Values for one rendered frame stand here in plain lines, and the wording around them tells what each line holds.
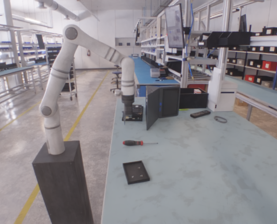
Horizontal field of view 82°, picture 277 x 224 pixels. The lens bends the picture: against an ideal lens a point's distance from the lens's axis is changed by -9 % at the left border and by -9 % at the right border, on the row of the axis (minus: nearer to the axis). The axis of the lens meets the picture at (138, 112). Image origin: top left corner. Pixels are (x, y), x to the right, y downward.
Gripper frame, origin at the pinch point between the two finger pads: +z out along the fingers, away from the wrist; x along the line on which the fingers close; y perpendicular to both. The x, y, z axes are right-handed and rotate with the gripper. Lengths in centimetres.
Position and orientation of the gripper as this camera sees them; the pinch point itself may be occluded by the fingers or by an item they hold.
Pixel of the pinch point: (124, 123)
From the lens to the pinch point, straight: 106.6
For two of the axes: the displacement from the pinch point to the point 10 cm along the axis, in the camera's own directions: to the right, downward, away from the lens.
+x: -1.5, -3.5, 9.3
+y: 9.9, -0.5, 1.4
